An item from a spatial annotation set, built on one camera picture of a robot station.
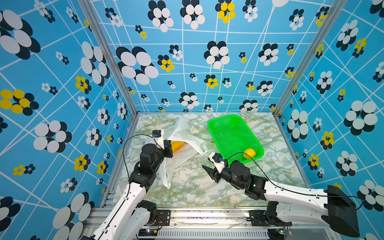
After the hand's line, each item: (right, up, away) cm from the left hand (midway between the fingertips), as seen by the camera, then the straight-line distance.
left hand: (171, 139), depth 76 cm
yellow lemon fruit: (+47, -10, +15) cm, 51 cm away
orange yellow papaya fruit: (0, -6, +21) cm, 22 cm away
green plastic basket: (+39, -1, +30) cm, 49 cm away
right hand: (+18, -11, -3) cm, 22 cm away
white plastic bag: (+11, -3, +2) cm, 12 cm away
